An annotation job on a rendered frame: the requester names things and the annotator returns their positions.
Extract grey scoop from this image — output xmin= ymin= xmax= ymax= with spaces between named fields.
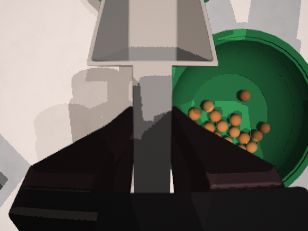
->
xmin=87 ymin=0 xmax=218 ymax=193

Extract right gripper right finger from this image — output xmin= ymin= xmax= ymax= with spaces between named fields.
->
xmin=171 ymin=106 xmax=285 ymax=192

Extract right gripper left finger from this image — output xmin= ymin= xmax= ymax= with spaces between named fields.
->
xmin=19 ymin=106 xmax=134 ymax=192

